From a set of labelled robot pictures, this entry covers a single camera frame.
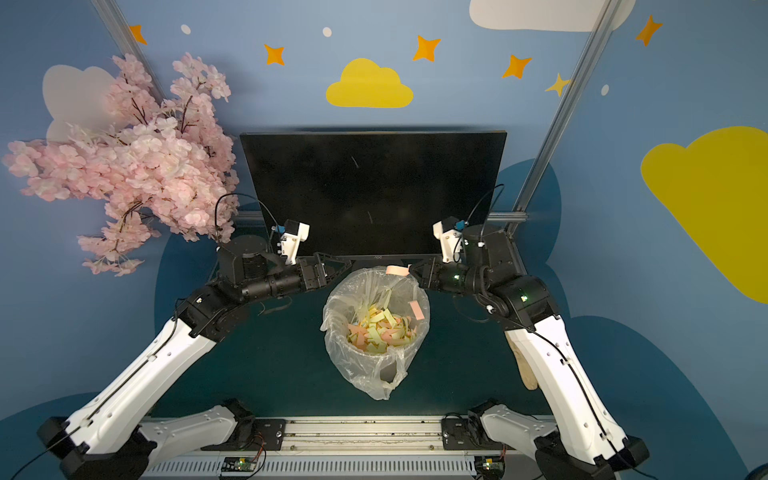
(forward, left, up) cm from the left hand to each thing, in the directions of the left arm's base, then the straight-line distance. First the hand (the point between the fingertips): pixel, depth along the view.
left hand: (341, 261), depth 62 cm
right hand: (0, -15, -1) cm, 15 cm away
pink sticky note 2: (-5, -17, -12) cm, 21 cm away
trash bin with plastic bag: (-19, -8, -14) cm, 25 cm away
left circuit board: (-33, +26, -40) cm, 58 cm away
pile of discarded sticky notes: (-2, -8, -29) cm, 30 cm away
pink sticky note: (0, -12, -3) cm, 12 cm away
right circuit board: (-32, -36, -41) cm, 64 cm away
